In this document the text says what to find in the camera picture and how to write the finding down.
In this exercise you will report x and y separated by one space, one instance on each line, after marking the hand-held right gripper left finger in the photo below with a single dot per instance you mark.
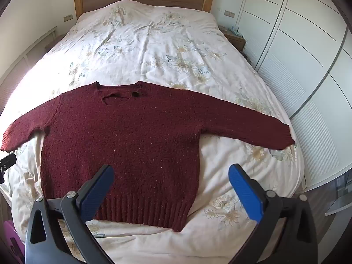
96 195

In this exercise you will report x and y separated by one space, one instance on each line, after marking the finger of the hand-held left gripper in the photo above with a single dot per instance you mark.
7 162

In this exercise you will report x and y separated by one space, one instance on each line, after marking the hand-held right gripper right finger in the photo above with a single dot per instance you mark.
244 195

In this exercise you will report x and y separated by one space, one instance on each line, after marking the dark red knitted sweater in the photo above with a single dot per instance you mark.
123 143

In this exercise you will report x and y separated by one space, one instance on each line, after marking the purple plastic object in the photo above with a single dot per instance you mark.
13 244

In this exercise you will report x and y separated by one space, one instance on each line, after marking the glass panel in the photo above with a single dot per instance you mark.
339 195

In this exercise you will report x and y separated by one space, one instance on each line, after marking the white window sill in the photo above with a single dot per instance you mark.
24 55

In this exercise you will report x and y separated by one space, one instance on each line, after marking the white sliding-door wardrobe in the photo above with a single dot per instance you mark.
302 60

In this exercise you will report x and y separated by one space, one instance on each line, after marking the wooden nightstand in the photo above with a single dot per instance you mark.
236 40

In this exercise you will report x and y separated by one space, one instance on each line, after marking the floral cream duvet cover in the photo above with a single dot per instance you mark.
165 46

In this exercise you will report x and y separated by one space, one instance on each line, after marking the small items on nightstand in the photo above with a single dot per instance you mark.
236 30

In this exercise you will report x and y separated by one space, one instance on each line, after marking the beige wall socket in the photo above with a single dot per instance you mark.
228 13
68 18

